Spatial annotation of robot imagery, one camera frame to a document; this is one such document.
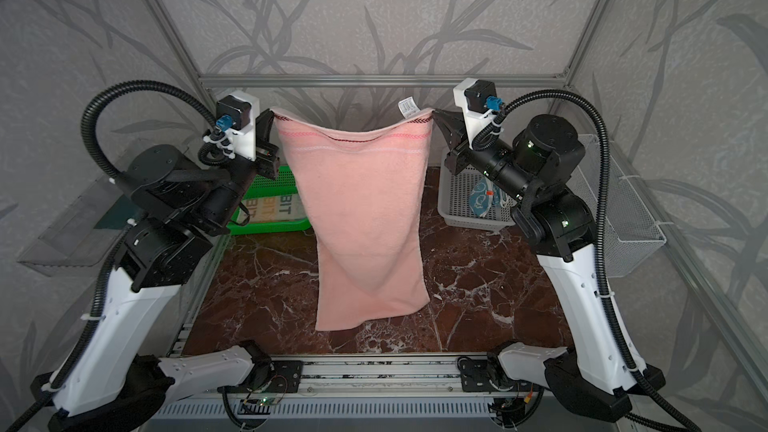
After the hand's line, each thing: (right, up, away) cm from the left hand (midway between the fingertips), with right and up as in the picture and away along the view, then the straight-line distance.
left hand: (270, 102), depth 47 cm
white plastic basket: (+40, -18, +62) cm, 76 cm away
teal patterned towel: (+50, -15, +56) cm, 77 cm away
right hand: (+28, +1, +2) cm, 28 cm away
